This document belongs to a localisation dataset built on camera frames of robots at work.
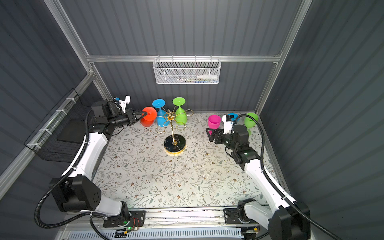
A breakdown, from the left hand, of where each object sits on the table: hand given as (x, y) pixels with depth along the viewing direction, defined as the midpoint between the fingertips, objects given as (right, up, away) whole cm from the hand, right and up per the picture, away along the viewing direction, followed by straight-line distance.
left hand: (146, 113), depth 75 cm
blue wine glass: (+5, -2, +14) cm, 15 cm away
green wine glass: (+59, -4, +19) cm, 62 cm away
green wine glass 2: (+15, -1, +17) cm, 23 cm away
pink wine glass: (+37, -3, +22) cm, 43 cm away
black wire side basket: (-39, -12, -5) cm, 41 cm away
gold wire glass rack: (+11, -19, +25) cm, 33 cm away
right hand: (+34, -9, +2) cm, 35 cm away
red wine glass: (-2, -3, +10) cm, 11 cm away
